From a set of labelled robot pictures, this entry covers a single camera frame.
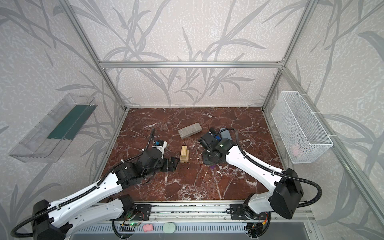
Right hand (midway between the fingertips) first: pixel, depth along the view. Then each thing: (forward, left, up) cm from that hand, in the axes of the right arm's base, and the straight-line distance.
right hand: (207, 155), depth 80 cm
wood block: (+3, +13, -7) cm, 15 cm away
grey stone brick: (+23, +11, -10) cm, 28 cm away
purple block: (-1, -4, -13) cm, 13 cm away
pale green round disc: (-31, +18, -10) cm, 37 cm away
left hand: (-2, +17, +3) cm, 17 cm away
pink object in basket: (-1, -45, +7) cm, 45 cm away
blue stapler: (+22, -5, -10) cm, 25 cm away
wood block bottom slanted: (+8, +14, -5) cm, 16 cm away
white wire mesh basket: (-1, -39, +21) cm, 45 cm away
